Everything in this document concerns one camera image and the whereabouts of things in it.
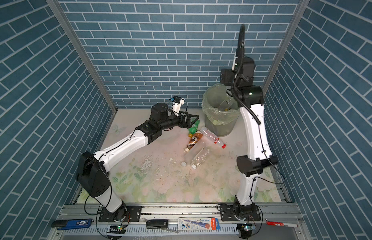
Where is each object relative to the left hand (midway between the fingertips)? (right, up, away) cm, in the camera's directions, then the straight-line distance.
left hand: (193, 115), depth 75 cm
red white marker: (+42, -52, -5) cm, 67 cm away
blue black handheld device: (-56, -50, -8) cm, 75 cm away
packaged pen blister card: (+2, -52, -5) cm, 52 cm away
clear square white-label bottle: (+22, +9, +27) cm, 36 cm away
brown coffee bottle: (+3, -12, +24) cm, 27 cm away
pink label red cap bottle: (+12, -13, +24) cm, 30 cm away
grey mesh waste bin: (+19, -9, +26) cm, 33 cm away
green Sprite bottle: (0, -8, +29) cm, 30 cm away
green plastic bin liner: (+13, +15, +24) cm, 31 cm away
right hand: (+18, +22, -8) cm, 29 cm away
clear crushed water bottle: (+4, -25, +15) cm, 30 cm away
